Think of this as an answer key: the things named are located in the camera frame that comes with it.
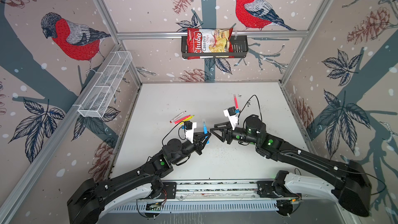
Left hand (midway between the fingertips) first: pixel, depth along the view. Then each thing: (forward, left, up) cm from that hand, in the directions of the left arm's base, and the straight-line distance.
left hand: (210, 136), depth 68 cm
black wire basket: (+53, -21, +10) cm, 58 cm away
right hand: (+1, 0, +1) cm, 1 cm away
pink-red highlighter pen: (+36, -21, -21) cm, 46 cm away
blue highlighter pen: (+1, +2, +1) cm, 2 cm away
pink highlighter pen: (+22, +16, -22) cm, 36 cm away
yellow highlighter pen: (+23, +13, -23) cm, 35 cm away
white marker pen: (+21, +24, -22) cm, 39 cm away
